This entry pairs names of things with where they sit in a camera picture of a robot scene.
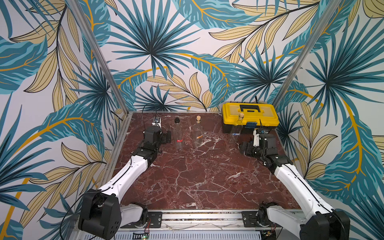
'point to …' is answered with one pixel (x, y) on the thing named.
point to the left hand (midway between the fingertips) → (160, 131)
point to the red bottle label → (179, 141)
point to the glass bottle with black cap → (178, 136)
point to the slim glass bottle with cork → (237, 128)
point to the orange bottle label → (199, 137)
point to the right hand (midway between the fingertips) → (248, 145)
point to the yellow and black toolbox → (262, 115)
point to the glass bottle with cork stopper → (197, 133)
